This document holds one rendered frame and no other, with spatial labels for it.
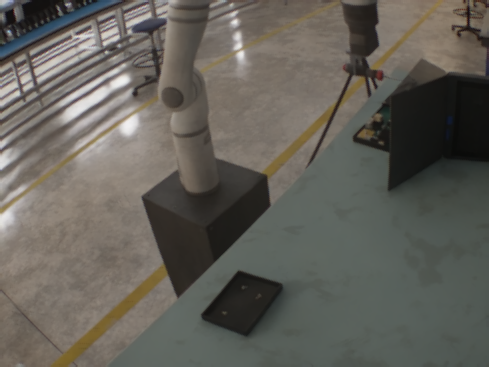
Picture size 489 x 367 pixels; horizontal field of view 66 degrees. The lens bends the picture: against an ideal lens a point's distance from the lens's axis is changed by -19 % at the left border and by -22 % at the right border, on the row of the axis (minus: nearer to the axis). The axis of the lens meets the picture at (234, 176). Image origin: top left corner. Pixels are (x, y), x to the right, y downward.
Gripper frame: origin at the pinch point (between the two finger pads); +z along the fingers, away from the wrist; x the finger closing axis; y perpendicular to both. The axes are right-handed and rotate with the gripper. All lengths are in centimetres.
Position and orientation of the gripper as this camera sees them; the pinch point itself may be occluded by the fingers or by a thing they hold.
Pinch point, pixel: (357, 73)
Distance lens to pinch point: 98.0
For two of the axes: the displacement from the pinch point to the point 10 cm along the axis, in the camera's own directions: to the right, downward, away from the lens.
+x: 5.9, -5.8, 5.6
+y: 7.8, 2.5, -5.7
